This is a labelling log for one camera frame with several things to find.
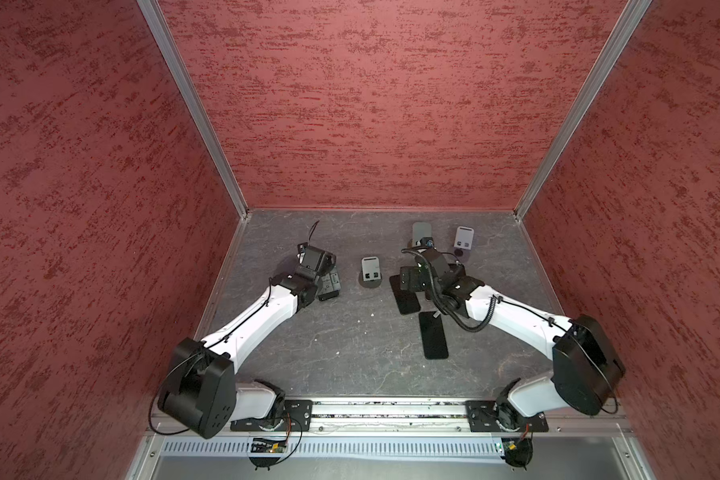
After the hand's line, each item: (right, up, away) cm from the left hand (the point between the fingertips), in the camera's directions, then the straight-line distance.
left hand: (319, 285), depth 87 cm
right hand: (+28, +3, +1) cm, 28 cm away
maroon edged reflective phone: (+34, -16, +2) cm, 38 cm away
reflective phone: (+27, -6, +8) cm, 29 cm away
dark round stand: (+15, +2, +9) cm, 18 cm away
